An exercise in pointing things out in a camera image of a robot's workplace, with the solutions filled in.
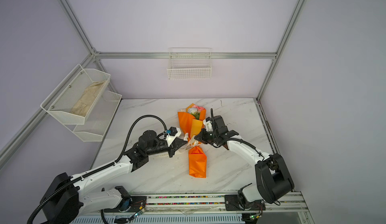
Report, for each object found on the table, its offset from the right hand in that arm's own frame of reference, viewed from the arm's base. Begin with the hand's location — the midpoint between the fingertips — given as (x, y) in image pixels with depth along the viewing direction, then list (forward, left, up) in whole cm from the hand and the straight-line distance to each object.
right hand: (193, 137), depth 82 cm
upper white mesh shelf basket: (+12, +62, +19) cm, 66 cm away
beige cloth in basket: (+8, +56, +18) cm, 60 cm away
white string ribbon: (-2, 0, -2) cm, 3 cm away
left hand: (-6, +4, +6) cm, 9 cm away
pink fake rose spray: (+30, -3, -8) cm, 31 cm away
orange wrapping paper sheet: (+12, +1, -7) cm, 14 cm away
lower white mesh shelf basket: (+11, +60, 0) cm, 61 cm away
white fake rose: (+27, 0, -9) cm, 28 cm away
